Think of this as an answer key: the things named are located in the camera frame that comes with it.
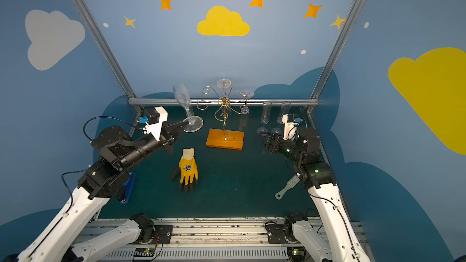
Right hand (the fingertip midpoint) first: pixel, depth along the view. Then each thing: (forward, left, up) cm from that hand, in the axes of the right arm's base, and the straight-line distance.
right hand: (270, 132), depth 70 cm
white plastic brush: (-6, -16, -31) cm, 35 cm away
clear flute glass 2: (+22, +10, 0) cm, 24 cm away
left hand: (-7, +29, +14) cm, 33 cm away
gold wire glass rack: (+17, +22, -30) cm, 41 cm away
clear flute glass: (+24, -11, -12) cm, 29 cm away
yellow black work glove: (-7, +38, -29) cm, 48 cm away
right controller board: (-36, -14, -35) cm, 52 cm away
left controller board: (-40, +49, -34) cm, 72 cm away
